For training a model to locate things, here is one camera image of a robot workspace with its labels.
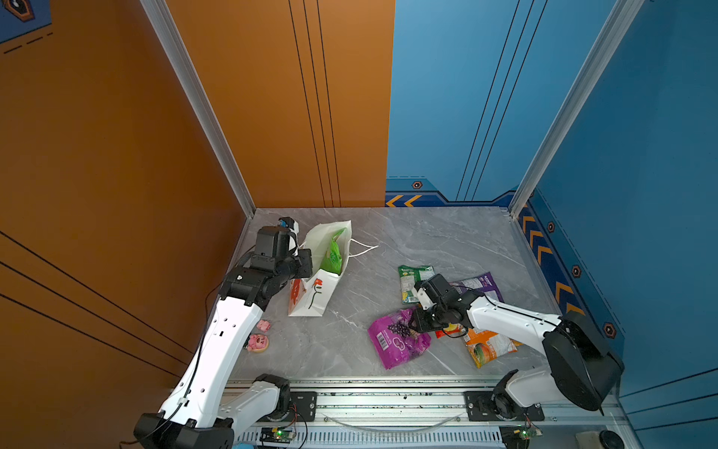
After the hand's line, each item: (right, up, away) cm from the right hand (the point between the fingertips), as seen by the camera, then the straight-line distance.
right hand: (410, 326), depth 86 cm
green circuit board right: (+25, -23, -15) cm, 37 cm away
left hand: (-29, +23, -12) cm, 39 cm away
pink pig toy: (-45, -4, -5) cm, 46 cm away
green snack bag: (-23, +21, -5) cm, 32 cm away
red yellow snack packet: (+12, -1, -1) cm, 12 cm away
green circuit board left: (-37, -23, -15) cm, 46 cm away
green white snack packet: (+2, +14, +11) cm, 18 cm away
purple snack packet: (+26, +12, +8) cm, 30 cm away
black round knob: (+41, -17, -24) cm, 50 cm away
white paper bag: (-31, +10, -3) cm, 32 cm away
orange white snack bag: (+21, -4, -5) cm, 22 cm away
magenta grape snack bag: (-5, -2, -8) cm, 10 cm away
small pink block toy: (-45, 0, 0) cm, 45 cm away
